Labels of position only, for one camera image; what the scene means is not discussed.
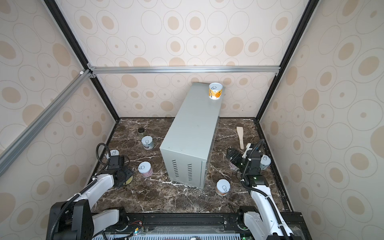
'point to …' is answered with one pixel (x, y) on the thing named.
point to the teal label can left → (147, 142)
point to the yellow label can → (129, 181)
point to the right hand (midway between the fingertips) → (233, 152)
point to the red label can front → (223, 187)
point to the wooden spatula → (240, 130)
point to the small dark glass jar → (141, 129)
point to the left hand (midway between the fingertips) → (131, 171)
